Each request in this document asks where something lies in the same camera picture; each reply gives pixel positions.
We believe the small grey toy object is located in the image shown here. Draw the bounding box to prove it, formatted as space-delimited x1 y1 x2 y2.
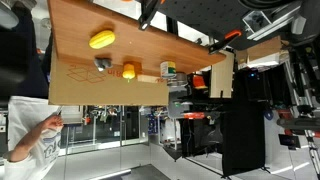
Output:
93 57 114 72

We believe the black clamp with orange trigger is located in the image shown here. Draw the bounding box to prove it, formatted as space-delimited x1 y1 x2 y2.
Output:
137 0 167 32

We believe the red bar clamp handle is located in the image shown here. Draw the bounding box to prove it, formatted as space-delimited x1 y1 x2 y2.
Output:
181 111 206 120

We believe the white green label can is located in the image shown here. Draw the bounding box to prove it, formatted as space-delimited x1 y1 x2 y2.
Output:
160 60 178 80

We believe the large brown cardboard box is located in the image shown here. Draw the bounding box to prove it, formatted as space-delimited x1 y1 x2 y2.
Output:
48 49 170 107

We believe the person right hand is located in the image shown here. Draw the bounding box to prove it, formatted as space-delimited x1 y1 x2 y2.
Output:
42 114 65 132

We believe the small light wooden block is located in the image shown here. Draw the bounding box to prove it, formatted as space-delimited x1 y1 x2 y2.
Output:
136 74 162 84

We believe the light plywood board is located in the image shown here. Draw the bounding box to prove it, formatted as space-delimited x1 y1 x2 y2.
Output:
209 49 236 99

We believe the black perforated breadboard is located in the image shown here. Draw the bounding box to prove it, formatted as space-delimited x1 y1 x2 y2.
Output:
156 0 301 51

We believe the black clamp with orange handle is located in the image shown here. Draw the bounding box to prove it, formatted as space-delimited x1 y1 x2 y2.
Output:
208 29 243 56

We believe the small brown cardboard box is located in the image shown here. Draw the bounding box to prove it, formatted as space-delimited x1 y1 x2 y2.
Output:
235 35 283 70

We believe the white box with photo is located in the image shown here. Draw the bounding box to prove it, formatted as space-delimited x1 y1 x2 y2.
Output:
242 9 273 34

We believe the dark clothed person torso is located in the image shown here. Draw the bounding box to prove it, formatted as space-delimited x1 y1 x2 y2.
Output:
0 3 54 104

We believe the grey machine housing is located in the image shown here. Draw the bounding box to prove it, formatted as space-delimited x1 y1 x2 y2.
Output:
167 87 194 120

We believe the small black screen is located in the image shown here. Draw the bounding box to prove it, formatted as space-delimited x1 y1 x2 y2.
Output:
278 133 302 149

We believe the yellow ridged squash toy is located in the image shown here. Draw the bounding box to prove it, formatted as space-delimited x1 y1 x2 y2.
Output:
88 29 117 50

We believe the orange bowl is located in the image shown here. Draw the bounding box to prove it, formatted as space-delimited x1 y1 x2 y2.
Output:
122 60 144 76

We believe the orange yellow cylinder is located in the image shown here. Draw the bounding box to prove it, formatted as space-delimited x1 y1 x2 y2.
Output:
121 63 137 80

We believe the silver metal cylinder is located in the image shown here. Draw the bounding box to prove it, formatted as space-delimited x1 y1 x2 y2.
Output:
167 72 190 88

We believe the person right forearm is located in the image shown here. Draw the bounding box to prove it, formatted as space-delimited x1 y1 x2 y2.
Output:
2 121 48 163

